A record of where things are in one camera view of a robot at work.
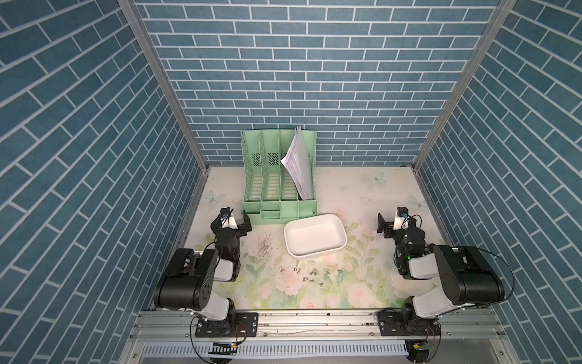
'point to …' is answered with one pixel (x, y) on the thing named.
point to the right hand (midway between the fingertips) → (395, 214)
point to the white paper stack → (296, 160)
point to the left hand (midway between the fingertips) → (238, 212)
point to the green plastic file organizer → (269, 194)
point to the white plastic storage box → (314, 236)
